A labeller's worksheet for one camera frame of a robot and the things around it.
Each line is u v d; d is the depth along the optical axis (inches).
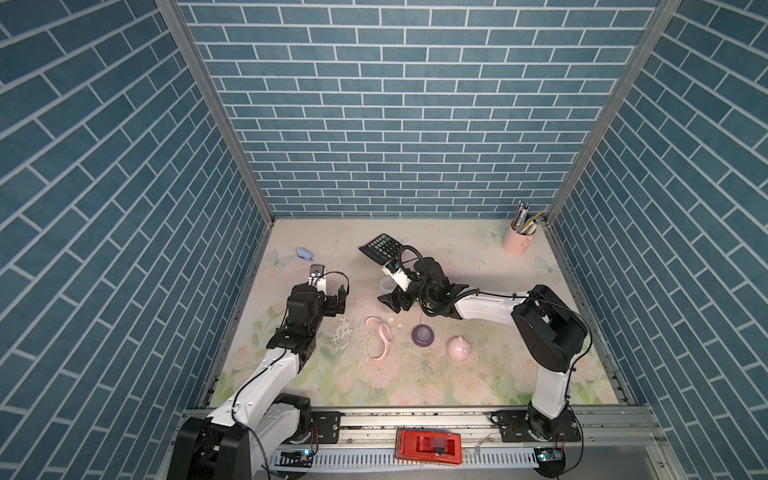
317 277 28.2
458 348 32.9
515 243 41.5
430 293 28.4
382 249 42.6
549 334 20.1
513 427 29.0
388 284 33.7
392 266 31.0
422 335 34.6
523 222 41.4
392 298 31.4
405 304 32.0
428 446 26.4
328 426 29.1
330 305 29.7
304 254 42.6
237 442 15.5
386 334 34.8
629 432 29.2
